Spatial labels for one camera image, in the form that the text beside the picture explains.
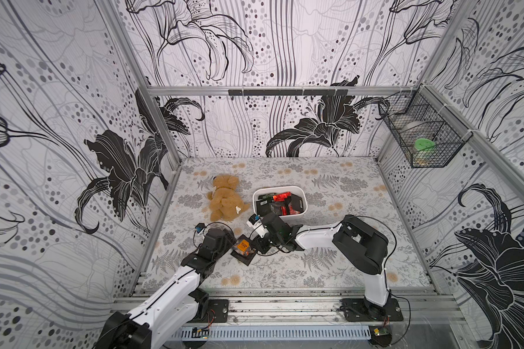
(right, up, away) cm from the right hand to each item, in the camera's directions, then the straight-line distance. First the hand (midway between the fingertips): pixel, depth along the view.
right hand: (253, 241), depth 90 cm
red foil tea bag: (+13, +18, +8) cm, 24 cm away
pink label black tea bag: (+18, +15, +4) cm, 24 cm away
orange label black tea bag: (-3, -2, -5) cm, 7 cm away
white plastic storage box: (+15, +16, +3) cm, 22 cm away
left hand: (-9, +1, -3) cm, 9 cm away
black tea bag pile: (+4, +14, +8) cm, 17 cm away
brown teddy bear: (-11, +17, -2) cm, 21 cm away
